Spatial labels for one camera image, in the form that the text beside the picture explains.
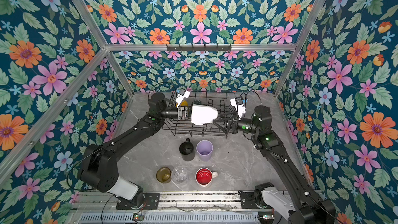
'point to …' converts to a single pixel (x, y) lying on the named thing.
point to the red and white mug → (204, 176)
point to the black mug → (187, 150)
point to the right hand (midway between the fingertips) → (218, 118)
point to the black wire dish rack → (220, 100)
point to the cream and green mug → (197, 101)
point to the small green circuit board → (137, 217)
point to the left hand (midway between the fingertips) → (199, 112)
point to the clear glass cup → (179, 174)
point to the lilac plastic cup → (204, 149)
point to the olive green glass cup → (164, 174)
